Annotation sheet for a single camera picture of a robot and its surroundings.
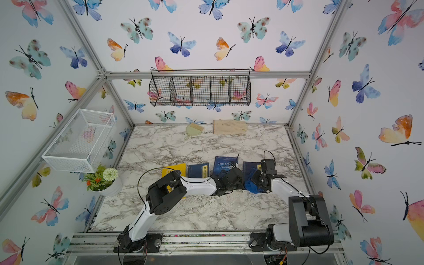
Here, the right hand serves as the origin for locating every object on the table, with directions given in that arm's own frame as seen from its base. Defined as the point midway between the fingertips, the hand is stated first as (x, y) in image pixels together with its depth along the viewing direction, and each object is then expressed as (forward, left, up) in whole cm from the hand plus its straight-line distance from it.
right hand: (255, 177), depth 92 cm
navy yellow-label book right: (+8, +4, -1) cm, 9 cm away
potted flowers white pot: (-12, +73, +12) cm, 75 cm away
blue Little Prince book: (+9, +19, -1) cm, 21 cm away
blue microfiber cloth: (-5, +4, +2) cm, 7 cm away
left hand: (-3, +4, 0) cm, 5 cm away
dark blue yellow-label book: (+3, +32, -1) cm, 32 cm away
